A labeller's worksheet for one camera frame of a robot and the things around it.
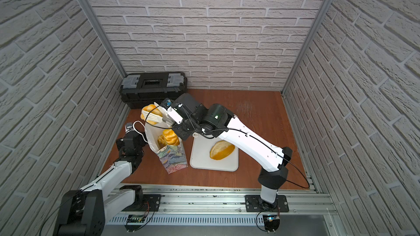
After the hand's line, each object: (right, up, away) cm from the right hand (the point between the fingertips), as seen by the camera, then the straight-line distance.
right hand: (180, 124), depth 63 cm
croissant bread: (-15, -12, +22) cm, 29 cm away
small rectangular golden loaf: (-7, -8, +11) cm, 15 cm away
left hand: (-31, -7, +22) cm, 39 cm away
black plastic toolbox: (-34, +17, +35) cm, 51 cm away
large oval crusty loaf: (+17, -16, +22) cm, 32 cm away
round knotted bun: (-13, +6, +4) cm, 15 cm away
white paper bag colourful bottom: (-5, -17, +11) cm, 21 cm away
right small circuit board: (+39, -45, +8) cm, 60 cm away
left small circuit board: (-23, -44, +9) cm, 51 cm away
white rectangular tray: (+6, -20, +24) cm, 32 cm away
